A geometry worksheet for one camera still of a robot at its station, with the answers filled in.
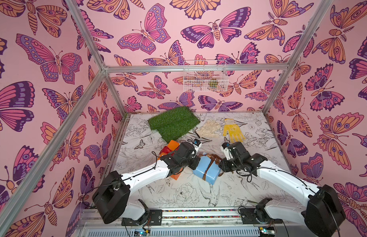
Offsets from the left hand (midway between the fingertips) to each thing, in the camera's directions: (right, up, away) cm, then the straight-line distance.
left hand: (199, 156), depth 83 cm
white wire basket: (+4, +50, +12) cm, 51 cm away
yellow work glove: (+28, +12, +24) cm, 39 cm away
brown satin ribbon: (+8, -1, +4) cm, 9 cm away
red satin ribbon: (-20, +3, +5) cm, 21 cm away
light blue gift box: (+7, -8, -1) cm, 11 cm away
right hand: (+12, -4, +1) cm, 13 cm away
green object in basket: (+10, +44, +12) cm, 47 cm away
